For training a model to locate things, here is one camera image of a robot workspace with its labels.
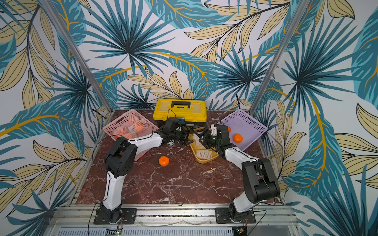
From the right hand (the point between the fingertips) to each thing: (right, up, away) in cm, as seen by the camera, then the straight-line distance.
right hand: (196, 134), depth 88 cm
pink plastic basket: (-53, +3, +13) cm, 55 cm away
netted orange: (+28, -3, +12) cm, 31 cm away
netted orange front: (-20, -16, 0) cm, 25 cm away
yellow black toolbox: (-3, +14, +7) cm, 16 cm away
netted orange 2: (-39, +5, +13) cm, 42 cm away
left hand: (0, -1, +2) cm, 2 cm away
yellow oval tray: (-1, -9, +7) cm, 12 cm away
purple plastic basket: (+35, +7, +25) cm, 43 cm away
